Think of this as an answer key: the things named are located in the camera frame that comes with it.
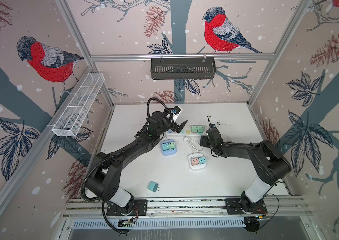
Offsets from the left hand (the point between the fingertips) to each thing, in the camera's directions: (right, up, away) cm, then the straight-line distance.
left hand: (180, 113), depth 79 cm
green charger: (+10, -10, +18) cm, 23 cm away
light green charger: (+14, -10, +18) cm, 25 cm away
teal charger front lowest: (-15, -39, -1) cm, 42 cm away
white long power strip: (+5, -12, +21) cm, 25 cm away
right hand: (+18, -17, +19) cm, 31 cm away
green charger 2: (-5, -19, +10) cm, 22 cm away
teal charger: (-9, -20, +9) cm, 24 cm away
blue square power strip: (-7, -25, +13) cm, 28 cm away
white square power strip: (+10, -26, +11) cm, 30 cm away
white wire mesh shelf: (-55, +4, -2) cm, 55 cm away
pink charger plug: (+8, -27, +3) cm, 28 cm away
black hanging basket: (+3, +33, +24) cm, 41 cm away
